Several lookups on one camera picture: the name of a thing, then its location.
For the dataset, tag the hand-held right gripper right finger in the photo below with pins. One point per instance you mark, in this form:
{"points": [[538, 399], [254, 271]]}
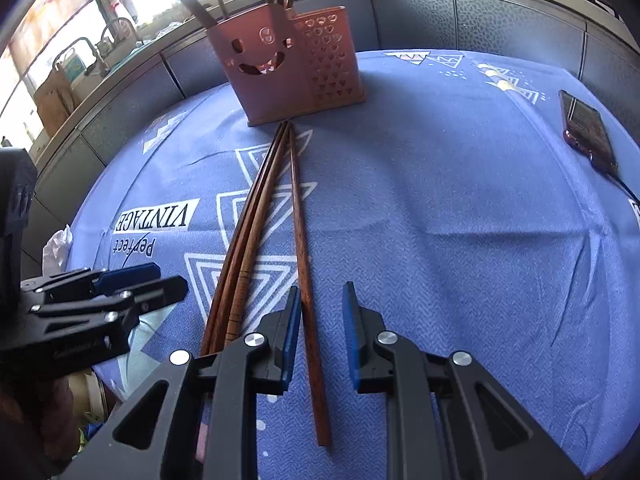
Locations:
{"points": [[351, 332]]}

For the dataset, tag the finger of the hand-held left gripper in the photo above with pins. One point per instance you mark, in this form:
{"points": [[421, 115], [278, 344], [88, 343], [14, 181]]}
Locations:
{"points": [[160, 292], [125, 277]]}

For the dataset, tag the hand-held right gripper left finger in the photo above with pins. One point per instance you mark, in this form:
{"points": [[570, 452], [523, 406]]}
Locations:
{"points": [[292, 332]]}

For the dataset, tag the pink plastic utensil holder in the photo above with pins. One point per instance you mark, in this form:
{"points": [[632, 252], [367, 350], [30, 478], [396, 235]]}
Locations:
{"points": [[285, 65]]}

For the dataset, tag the person's left hand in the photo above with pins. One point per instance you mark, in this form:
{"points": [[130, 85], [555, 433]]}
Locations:
{"points": [[50, 410]]}

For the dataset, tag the white crumpled plastic bag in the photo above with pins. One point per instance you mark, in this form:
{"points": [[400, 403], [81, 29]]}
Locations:
{"points": [[57, 250]]}

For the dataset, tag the blue printed tablecloth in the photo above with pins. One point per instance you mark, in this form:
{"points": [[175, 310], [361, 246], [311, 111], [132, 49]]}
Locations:
{"points": [[425, 240]]}

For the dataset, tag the brown cardboard box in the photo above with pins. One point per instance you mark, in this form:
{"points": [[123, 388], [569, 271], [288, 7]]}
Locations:
{"points": [[52, 100]]}

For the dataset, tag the chrome kitchen faucet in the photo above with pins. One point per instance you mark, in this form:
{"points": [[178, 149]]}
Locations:
{"points": [[75, 52], [120, 30]]}

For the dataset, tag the smartphone in red case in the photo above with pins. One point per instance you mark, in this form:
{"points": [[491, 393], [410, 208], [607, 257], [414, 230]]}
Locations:
{"points": [[587, 130]]}

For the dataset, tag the blue kitchen counter cabinet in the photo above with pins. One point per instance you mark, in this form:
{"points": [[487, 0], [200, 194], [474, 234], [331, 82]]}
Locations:
{"points": [[475, 20]]}

